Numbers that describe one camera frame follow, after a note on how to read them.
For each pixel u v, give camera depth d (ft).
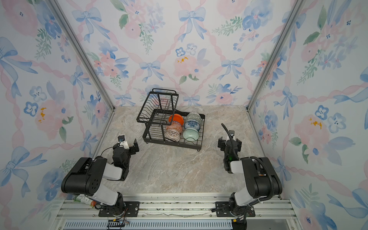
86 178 1.48
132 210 2.44
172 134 3.30
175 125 3.39
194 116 3.54
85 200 2.40
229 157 2.40
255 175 1.54
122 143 2.57
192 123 3.39
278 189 1.46
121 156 2.30
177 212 2.44
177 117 3.30
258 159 1.62
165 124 2.61
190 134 3.28
